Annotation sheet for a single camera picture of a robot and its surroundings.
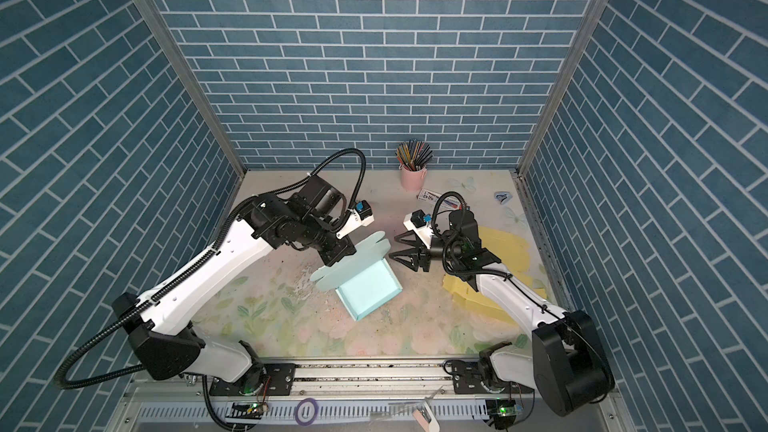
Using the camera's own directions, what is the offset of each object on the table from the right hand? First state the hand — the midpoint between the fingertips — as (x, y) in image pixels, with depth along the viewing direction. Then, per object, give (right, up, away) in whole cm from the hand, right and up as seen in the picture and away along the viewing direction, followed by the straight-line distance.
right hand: (394, 244), depth 76 cm
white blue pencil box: (+14, +12, +35) cm, 40 cm away
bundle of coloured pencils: (+7, +28, +35) cm, 45 cm away
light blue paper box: (-8, -11, +5) cm, 15 cm away
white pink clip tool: (+7, -38, -8) cm, 39 cm away
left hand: (-9, 0, -6) cm, 11 cm away
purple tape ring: (-18, -38, -7) cm, 43 cm away
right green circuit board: (+26, -39, -6) cm, 48 cm away
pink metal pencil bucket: (+6, +18, +34) cm, 39 cm away
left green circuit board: (-35, -40, -5) cm, 53 cm away
